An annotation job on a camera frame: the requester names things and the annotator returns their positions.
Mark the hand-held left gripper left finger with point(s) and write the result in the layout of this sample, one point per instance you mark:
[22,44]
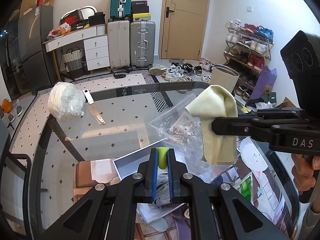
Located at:
[155,170]

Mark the beige cylindrical bin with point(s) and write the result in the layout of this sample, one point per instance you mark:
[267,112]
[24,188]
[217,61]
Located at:
[223,77]

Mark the small white device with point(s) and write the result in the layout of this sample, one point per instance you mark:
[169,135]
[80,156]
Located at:
[88,96]

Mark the rows of assorted shoes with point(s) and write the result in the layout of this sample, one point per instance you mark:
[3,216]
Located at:
[250,45]

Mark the teal suitcase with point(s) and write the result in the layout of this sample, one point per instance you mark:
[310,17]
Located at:
[121,1]

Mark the green white medicine packet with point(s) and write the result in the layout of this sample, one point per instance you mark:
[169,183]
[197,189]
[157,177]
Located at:
[245,187]

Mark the orange bag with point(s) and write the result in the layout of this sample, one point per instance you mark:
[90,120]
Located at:
[6,106]

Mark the pair of grey slippers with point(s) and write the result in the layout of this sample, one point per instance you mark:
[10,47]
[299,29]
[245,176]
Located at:
[15,115]

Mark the lime green soft piece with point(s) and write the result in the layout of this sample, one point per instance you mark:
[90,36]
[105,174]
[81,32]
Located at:
[162,157]

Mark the grey refrigerator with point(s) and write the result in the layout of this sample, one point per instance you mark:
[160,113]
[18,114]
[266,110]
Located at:
[37,50]

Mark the person's right forearm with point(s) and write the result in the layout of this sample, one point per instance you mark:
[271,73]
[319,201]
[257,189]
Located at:
[313,220]

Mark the black white patterned rug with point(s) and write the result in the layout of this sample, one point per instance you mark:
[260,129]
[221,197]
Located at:
[117,115]

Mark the beige suitcase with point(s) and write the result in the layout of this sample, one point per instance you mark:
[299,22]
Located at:
[118,45]

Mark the white bundle in plastic bag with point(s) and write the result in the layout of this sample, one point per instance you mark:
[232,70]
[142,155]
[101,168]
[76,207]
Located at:
[65,100]

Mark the person's right hand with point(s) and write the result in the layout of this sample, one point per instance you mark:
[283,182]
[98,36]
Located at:
[301,172]

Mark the black bag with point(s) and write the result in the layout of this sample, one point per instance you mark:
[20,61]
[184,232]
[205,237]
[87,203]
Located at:
[97,19]

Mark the clear plastic bag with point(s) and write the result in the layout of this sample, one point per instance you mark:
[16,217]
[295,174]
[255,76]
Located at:
[175,127]

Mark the wooden door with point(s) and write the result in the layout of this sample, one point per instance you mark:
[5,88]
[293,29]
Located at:
[185,20]

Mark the dark glass cabinet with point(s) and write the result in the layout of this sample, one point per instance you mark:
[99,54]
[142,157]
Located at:
[11,62]

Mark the metal ruler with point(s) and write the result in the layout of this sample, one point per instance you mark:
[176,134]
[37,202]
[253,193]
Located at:
[97,115]

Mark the wooden shoe rack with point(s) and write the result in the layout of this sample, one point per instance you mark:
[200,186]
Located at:
[268,52]

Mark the scattered group of sneakers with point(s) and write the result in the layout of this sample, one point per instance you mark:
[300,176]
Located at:
[180,70]

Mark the pale yellow cloth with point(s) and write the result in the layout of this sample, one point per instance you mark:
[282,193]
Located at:
[217,100]

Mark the yellow black box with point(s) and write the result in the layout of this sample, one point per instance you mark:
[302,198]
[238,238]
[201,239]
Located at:
[142,17]

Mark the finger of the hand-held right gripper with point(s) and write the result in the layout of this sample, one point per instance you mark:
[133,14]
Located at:
[240,130]
[275,111]

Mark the bag of fruit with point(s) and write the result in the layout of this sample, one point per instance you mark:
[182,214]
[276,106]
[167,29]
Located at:
[58,30]

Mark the white desk with drawers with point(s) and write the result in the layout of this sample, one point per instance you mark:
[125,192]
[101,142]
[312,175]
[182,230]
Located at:
[96,52]

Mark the black red shoe box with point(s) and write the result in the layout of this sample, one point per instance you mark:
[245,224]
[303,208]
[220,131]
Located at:
[71,17]

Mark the cartoon printed mat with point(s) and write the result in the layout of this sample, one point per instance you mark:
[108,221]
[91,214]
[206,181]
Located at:
[265,160]

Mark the purple bag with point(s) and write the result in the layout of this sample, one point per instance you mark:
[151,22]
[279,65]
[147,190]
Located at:
[263,83]

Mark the silver suitcase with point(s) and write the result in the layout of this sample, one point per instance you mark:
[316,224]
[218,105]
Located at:
[142,45]

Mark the grey sock with red dots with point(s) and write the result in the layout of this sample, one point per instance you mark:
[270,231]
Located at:
[162,187]

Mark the woven basket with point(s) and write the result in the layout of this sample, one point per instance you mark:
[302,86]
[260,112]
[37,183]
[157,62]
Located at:
[72,63]

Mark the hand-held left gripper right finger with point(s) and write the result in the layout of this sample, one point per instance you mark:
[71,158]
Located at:
[170,170]

